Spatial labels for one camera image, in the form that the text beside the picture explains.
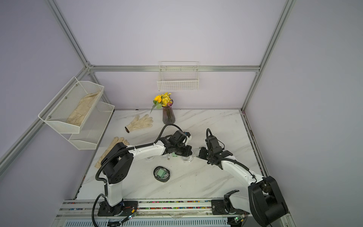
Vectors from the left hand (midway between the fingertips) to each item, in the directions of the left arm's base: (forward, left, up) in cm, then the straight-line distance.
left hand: (191, 154), depth 88 cm
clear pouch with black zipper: (-13, +15, -4) cm, 20 cm away
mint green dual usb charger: (+2, +12, -5) cm, 13 cm away
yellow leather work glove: (+13, +54, -6) cm, 56 cm away
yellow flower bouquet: (+30, +19, +19) cm, 40 cm away
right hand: (0, -7, 0) cm, 7 cm away
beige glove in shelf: (+16, +62, +24) cm, 69 cm away
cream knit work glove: (+29, +43, -6) cm, 52 cm away
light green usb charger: (-11, +19, -4) cm, 22 cm away
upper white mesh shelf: (+14, +69, +25) cm, 75 cm away
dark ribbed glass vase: (+30, +17, +3) cm, 34 cm away
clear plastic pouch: (-3, +2, 0) cm, 3 cm away
